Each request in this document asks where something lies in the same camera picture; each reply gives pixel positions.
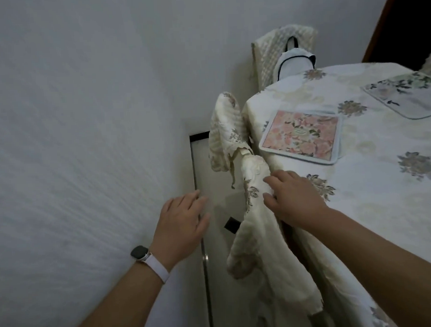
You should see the brown door frame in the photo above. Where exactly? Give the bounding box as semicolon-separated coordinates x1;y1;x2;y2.
359;0;404;64

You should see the white Beautiful floral placemat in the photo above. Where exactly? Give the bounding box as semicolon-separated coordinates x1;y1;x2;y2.
360;70;431;123

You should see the person's right hand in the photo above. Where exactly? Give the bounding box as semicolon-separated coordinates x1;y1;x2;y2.
261;168;332;235

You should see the person's right forearm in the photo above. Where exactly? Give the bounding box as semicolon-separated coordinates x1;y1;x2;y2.
308;205;431;327

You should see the dark wooden door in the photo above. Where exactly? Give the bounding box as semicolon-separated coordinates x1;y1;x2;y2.
366;0;431;73

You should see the pink rose placemat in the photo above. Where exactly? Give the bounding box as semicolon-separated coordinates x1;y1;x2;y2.
257;107;344;168

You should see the dining table with floral cloth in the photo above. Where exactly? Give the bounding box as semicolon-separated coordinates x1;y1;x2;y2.
239;60;431;327

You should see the person's left hand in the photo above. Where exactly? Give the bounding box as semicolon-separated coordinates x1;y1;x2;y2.
147;189;214;273

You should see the white backpack with dark trim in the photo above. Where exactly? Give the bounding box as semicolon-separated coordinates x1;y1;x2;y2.
273;35;318;82

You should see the person's left forearm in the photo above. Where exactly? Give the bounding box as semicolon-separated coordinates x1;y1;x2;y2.
65;263;166;327

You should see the smartwatch with white band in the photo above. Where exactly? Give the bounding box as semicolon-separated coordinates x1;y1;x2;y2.
129;244;171;286

